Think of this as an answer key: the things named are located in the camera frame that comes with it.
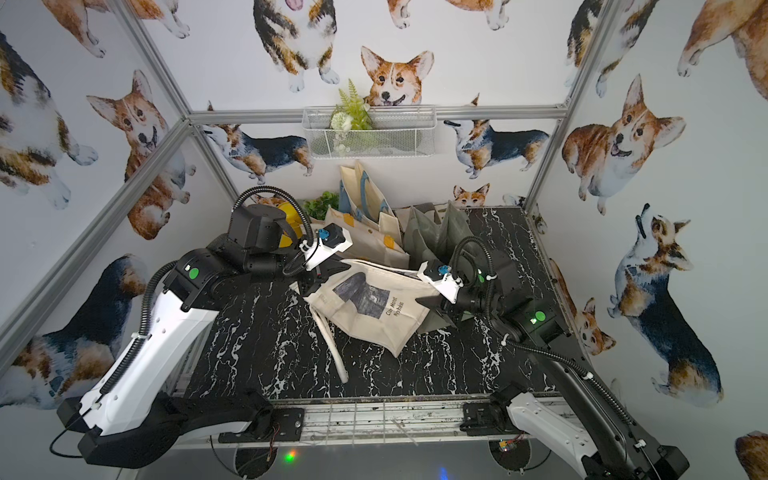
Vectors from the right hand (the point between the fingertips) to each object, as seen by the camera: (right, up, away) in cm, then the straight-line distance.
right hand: (421, 288), depth 65 cm
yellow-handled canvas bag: (-11, +9, +20) cm, 24 cm away
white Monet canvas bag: (-9, -5, +7) cm, 13 cm away
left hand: (-15, +7, -5) cm, 17 cm away
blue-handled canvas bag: (-20, +26, +42) cm, 53 cm away
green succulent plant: (-33, +21, +38) cm, 55 cm away
